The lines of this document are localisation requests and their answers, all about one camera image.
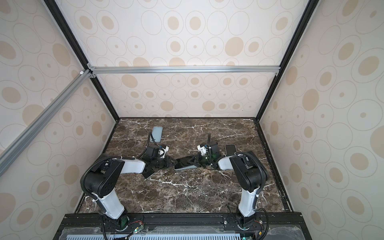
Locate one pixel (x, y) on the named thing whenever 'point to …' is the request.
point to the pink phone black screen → (230, 149)
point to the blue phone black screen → (177, 166)
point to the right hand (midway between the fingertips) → (189, 162)
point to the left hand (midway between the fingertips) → (180, 161)
